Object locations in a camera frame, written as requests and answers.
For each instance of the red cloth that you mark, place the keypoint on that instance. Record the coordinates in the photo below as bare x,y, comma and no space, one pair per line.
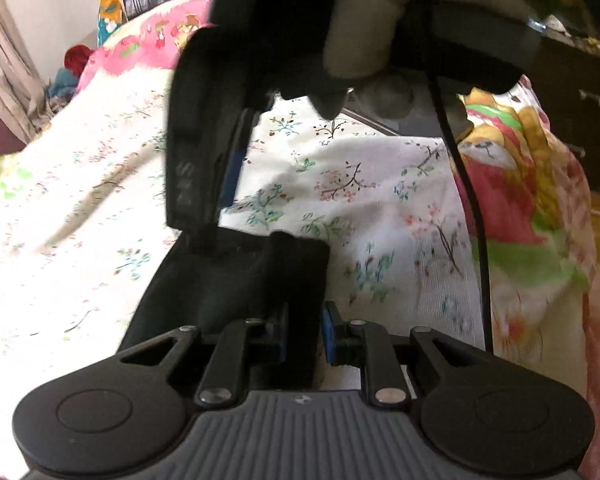
77,57

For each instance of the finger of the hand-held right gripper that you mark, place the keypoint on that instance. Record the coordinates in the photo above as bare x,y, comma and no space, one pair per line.
237,160
190,160

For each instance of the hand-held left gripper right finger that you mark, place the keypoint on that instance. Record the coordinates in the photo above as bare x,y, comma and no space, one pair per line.
332,339

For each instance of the person's right hand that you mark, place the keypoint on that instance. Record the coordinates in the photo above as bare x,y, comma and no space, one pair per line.
365,30

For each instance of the beige patterned curtain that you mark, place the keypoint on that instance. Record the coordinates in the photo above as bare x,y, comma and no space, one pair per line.
5,60

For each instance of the blue cloth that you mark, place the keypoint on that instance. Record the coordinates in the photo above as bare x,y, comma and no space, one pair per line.
62,82

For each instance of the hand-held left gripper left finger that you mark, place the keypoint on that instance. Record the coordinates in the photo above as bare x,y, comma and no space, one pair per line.
281,336

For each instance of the floral printed bed sheet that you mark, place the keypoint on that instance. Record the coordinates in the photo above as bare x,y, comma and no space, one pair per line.
380,200

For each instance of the dark wooden cabinet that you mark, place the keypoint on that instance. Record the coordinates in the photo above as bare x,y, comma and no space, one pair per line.
580,110

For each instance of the black pants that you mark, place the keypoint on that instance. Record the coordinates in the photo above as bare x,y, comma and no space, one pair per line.
230,285

